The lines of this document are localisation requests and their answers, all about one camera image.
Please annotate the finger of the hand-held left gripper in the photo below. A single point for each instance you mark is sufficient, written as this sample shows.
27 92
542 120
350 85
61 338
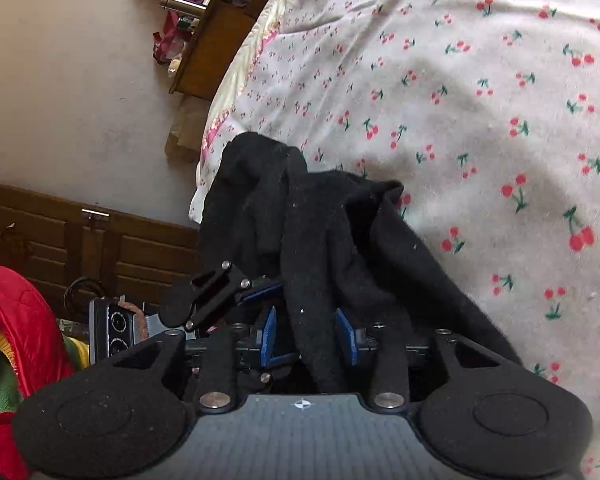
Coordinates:
200 295

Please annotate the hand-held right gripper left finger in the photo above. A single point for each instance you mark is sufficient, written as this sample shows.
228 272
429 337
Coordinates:
269 335

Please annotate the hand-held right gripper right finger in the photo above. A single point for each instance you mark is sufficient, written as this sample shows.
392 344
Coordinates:
346 335

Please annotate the black pants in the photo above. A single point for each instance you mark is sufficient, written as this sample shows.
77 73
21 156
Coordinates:
330 240

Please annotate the brown panelled wardrobe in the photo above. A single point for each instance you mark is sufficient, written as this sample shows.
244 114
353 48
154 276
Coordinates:
130 255

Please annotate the red green jacket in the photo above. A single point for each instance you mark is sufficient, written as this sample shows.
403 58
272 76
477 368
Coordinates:
25 320

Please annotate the cherry print bedsheet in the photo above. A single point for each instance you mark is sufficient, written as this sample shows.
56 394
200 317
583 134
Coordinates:
455 110

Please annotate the wooden side cabinet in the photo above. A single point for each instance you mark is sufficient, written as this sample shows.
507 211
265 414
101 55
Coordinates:
215 45

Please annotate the steel thermos flask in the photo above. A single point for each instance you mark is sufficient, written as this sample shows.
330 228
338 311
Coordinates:
182 5

